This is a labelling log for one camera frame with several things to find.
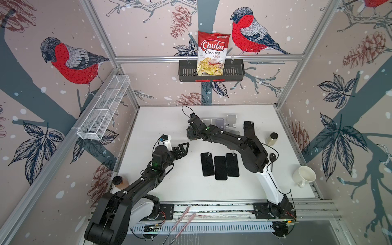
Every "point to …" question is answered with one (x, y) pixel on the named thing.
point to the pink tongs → (185, 226)
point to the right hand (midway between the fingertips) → (191, 130)
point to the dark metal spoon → (272, 157)
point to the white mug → (303, 174)
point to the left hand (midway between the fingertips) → (186, 143)
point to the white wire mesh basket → (103, 106)
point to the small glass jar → (272, 139)
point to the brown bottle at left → (119, 182)
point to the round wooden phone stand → (235, 131)
